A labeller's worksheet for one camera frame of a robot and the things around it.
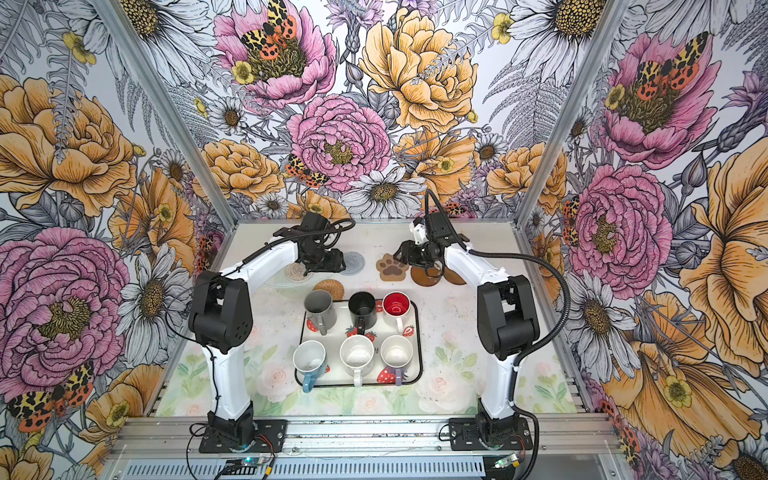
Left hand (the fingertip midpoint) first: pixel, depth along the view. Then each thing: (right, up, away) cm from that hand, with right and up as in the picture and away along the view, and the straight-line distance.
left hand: (335, 273), depth 96 cm
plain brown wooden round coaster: (+39, -2, +9) cm, 40 cm away
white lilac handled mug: (+19, -22, -9) cm, 30 cm away
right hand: (+21, +3, -2) cm, 21 cm away
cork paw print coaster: (+18, 0, +12) cm, 21 cm away
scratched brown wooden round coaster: (+28, -2, +9) cm, 29 cm away
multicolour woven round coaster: (-9, +1, -10) cm, 14 cm away
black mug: (+9, -11, -4) cm, 15 cm away
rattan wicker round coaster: (-2, -5, +6) cm, 8 cm away
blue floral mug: (-4, -23, -12) cm, 26 cm away
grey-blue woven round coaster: (+4, +3, +13) cm, 14 cm away
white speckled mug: (+8, -23, -10) cm, 26 cm away
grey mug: (-3, -10, -6) cm, 13 cm away
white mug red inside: (+19, -9, -2) cm, 22 cm away
